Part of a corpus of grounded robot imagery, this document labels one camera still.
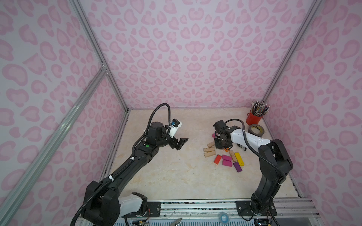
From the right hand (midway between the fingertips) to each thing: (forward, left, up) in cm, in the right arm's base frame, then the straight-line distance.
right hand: (218, 144), depth 94 cm
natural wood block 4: (-6, -9, -3) cm, 12 cm away
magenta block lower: (-12, -5, -4) cm, 13 cm away
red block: (-9, +1, -3) cm, 10 cm away
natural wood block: (+1, +5, -2) cm, 5 cm away
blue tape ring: (-40, 0, -2) cm, 40 cm away
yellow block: (-9, -13, -3) cm, 16 cm away
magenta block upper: (-8, -5, -4) cm, 10 cm away
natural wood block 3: (-4, +7, -3) cm, 9 cm away
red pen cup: (+21, -28, 0) cm, 35 cm away
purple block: (-14, -11, -4) cm, 18 cm away
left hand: (-4, +22, +18) cm, 29 cm away
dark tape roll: (+15, -30, -5) cm, 34 cm away
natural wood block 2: (-2, +6, -3) cm, 7 cm away
